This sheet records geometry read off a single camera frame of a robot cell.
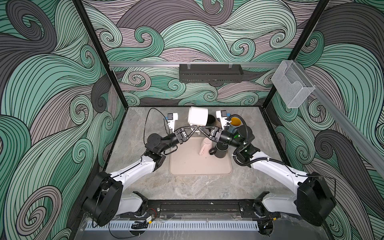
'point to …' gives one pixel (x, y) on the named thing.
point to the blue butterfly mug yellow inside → (235, 123)
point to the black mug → (220, 150)
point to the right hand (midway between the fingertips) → (199, 130)
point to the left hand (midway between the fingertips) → (198, 129)
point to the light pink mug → (205, 149)
